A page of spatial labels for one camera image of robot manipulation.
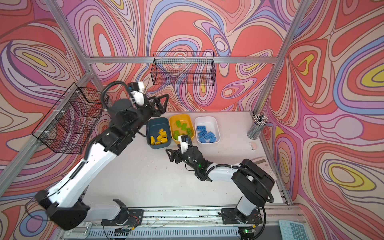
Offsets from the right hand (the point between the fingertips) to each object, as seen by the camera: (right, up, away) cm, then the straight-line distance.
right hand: (172, 151), depth 83 cm
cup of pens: (+54, +17, +10) cm, 57 cm away
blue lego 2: (+20, +10, +22) cm, 31 cm away
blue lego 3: (+23, +8, +19) cm, 31 cm away
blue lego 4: (+25, +5, +19) cm, 32 cm away
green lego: (0, +16, +30) cm, 35 cm away
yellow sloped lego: (-8, +5, +17) cm, 19 cm away
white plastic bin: (+22, +11, +24) cm, 35 cm away
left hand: (0, +26, -23) cm, 35 cm away
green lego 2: (+9, +10, +24) cm, 27 cm away
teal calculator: (+59, -35, -14) cm, 70 cm away
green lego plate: (0, +8, +20) cm, 22 cm away
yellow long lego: (-9, +8, +21) cm, 24 cm away
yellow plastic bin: (+3, +15, +29) cm, 33 cm away
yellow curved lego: (-15, +5, +16) cm, 23 cm away
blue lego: (+18, +13, +25) cm, 33 cm away
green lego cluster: (+5, +14, +29) cm, 32 cm away
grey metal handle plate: (-41, -36, -14) cm, 56 cm away
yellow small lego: (-12, +3, +17) cm, 21 cm away
